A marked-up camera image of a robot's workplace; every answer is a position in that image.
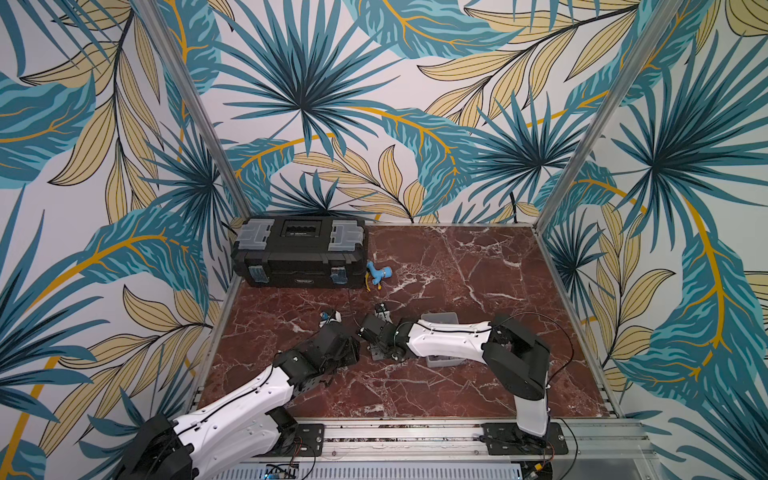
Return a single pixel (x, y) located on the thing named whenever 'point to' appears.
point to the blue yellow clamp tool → (377, 275)
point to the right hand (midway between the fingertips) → (379, 344)
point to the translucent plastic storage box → (442, 317)
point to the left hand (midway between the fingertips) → (354, 350)
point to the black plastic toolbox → (301, 252)
